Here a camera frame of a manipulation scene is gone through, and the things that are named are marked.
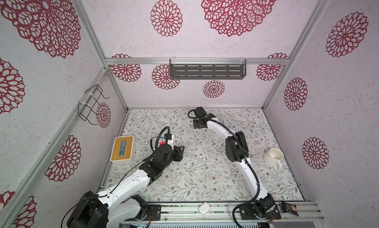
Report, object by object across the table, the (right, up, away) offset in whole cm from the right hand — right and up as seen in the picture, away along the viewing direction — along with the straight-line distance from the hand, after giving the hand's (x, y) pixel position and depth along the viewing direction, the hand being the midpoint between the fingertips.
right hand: (197, 121), depth 110 cm
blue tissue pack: (-49, -16, -15) cm, 54 cm away
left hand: (-11, -16, -27) cm, 33 cm away
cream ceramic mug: (+47, -23, -16) cm, 55 cm away
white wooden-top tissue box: (-42, -21, -22) cm, 52 cm away
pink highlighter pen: (-19, -11, -41) cm, 46 cm away
